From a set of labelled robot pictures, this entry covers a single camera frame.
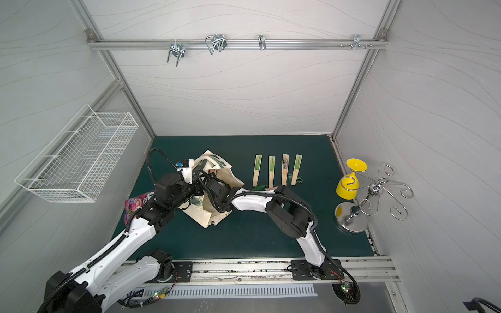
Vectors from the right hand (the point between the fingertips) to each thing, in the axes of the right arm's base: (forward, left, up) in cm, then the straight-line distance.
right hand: (218, 193), depth 92 cm
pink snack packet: (-8, +39, 0) cm, 39 cm away
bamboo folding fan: (+22, -18, -4) cm, 28 cm away
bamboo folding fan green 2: (+16, -39, -5) cm, 42 cm away
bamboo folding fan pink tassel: (+21, -34, -5) cm, 40 cm away
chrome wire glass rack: (-8, -61, -2) cm, 62 cm away
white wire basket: (-4, +45, +29) cm, 54 cm away
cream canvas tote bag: (-13, +2, +13) cm, 19 cm away
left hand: (-2, +2, +18) cm, 18 cm away
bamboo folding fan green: (+18, -26, -3) cm, 32 cm away
